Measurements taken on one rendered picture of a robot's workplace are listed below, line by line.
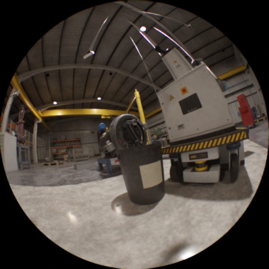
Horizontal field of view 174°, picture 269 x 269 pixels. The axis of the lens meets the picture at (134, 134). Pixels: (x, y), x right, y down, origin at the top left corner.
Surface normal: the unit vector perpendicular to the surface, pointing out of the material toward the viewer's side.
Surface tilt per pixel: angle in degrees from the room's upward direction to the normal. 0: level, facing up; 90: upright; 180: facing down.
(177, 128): 90
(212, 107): 90
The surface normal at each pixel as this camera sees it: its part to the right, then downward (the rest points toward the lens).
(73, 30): 0.27, 0.96
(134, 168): -0.29, -0.04
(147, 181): 0.02, -0.11
